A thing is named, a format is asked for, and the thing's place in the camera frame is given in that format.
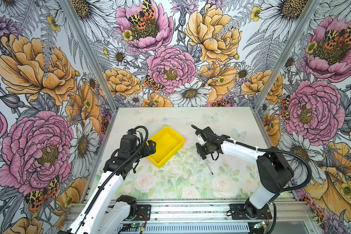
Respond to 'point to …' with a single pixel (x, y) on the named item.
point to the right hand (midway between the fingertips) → (201, 154)
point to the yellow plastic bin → (168, 143)
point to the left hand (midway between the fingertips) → (148, 150)
